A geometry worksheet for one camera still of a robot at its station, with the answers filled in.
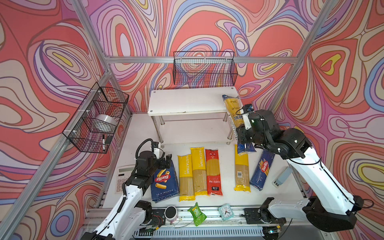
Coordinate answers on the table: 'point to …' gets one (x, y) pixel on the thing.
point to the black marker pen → (103, 142)
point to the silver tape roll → (105, 123)
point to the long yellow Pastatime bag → (199, 171)
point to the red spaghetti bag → (212, 167)
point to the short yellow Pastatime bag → (186, 187)
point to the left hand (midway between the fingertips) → (164, 153)
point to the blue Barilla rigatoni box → (164, 184)
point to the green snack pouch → (199, 217)
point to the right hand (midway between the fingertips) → (241, 132)
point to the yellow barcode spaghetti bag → (242, 180)
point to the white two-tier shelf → (191, 115)
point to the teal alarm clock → (226, 212)
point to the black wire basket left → (92, 126)
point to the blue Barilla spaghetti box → (262, 170)
